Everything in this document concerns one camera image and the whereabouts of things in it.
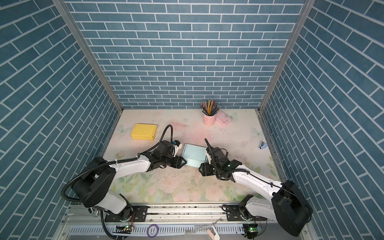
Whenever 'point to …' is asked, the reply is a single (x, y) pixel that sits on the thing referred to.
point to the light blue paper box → (194, 155)
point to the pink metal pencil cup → (209, 120)
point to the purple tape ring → (148, 235)
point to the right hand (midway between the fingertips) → (201, 167)
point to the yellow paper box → (144, 132)
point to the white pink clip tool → (213, 232)
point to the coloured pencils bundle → (210, 107)
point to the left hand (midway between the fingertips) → (183, 161)
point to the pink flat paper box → (223, 118)
